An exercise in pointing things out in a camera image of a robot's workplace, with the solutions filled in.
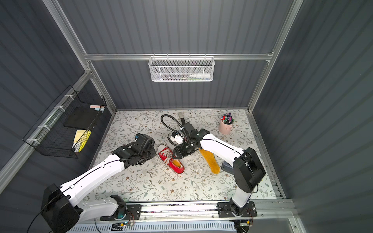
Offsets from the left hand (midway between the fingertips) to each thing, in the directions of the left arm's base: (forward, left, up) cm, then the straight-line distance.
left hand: (154, 152), depth 80 cm
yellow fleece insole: (+1, -34, -13) cm, 36 cm away
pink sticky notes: (+23, +34, +13) cm, 43 cm away
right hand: (-2, -13, -1) cm, 13 cm away
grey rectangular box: (-4, -42, -11) cm, 43 cm away
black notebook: (+12, +37, +16) cm, 42 cm away
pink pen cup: (+23, -45, -3) cm, 50 cm away
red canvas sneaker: (-4, -11, -9) cm, 15 cm away
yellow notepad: (-4, +28, +20) cm, 34 cm away
